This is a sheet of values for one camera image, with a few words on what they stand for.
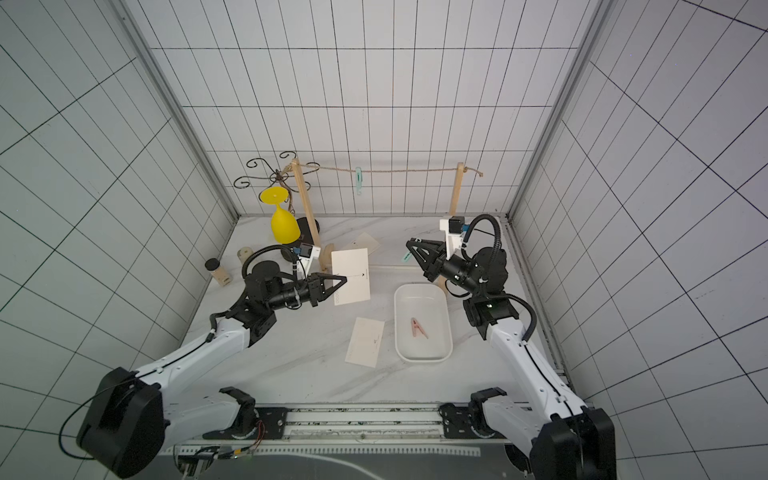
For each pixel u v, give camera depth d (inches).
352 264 30.3
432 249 24.6
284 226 34.4
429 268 24.3
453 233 23.5
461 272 24.0
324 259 28.1
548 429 15.2
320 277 27.2
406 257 26.8
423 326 35.1
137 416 15.4
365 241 44.3
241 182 32.9
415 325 35.1
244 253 37.3
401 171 27.8
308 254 26.9
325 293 27.6
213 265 36.6
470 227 22.3
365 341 34.6
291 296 26.2
